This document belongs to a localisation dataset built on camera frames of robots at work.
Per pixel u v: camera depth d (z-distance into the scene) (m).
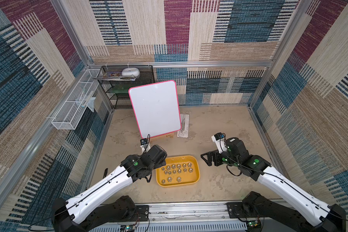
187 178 0.83
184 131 1.05
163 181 0.83
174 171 0.87
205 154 0.70
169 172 0.87
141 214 0.74
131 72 0.89
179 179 0.83
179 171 0.87
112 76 0.92
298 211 0.45
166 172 0.87
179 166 0.89
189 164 0.89
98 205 0.43
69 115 0.91
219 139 0.67
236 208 0.74
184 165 0.89
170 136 1.00
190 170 0.87
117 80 0.80
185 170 0.87
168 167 0.89
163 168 0.88
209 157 0.67
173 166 0.89
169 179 0.84
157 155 0.56
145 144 0.65
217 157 0.66
